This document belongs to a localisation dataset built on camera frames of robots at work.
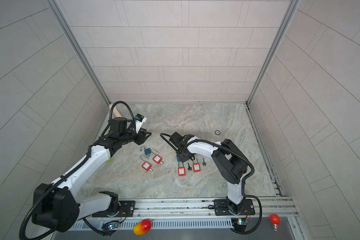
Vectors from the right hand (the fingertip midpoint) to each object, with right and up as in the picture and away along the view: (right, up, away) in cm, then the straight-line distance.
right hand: (185, 158), depth 90 cm
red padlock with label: (-2, -5, -8) cm, 9 cm away
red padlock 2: (-22, -3, -6) cm, 23 cm away
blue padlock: (-24, +4, +1) cm, 24 cm away
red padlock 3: (-16, 0, -4) cm, 16 cm away
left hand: (-18, +18, -10) cm, 28 cm away
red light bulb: (+41, -21, -24) cm, 52 cm away
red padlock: (+7, -3, -7) cm, 10 cm away
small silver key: (+3, -4, -6) cm, 8 cm away
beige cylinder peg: (-52, +29, +18) cm, 62 cm away
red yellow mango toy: (-18, -22, -27) cm, 39 cm away
